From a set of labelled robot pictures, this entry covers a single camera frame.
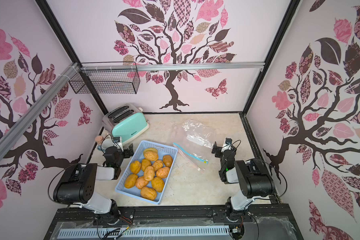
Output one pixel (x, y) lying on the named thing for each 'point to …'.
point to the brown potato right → (167, 160)
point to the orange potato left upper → (135, 167)
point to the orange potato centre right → (157, 164)
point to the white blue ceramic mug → (106, 143)
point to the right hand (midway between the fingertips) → (224, 142)
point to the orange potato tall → (149, 173)
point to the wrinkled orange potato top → (151, 155)
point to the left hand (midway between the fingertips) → (125, 146)
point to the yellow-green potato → (150, 151)
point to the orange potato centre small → (145, 163)
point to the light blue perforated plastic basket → (121, 187)
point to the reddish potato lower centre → (141, 182)
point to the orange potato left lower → (130, 180)
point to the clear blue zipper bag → (209, 138)
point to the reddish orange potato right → (162, 172)
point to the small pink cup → (99, 139)
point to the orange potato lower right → (158, 184)
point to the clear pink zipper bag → (189, 140)
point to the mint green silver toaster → (126, 122)
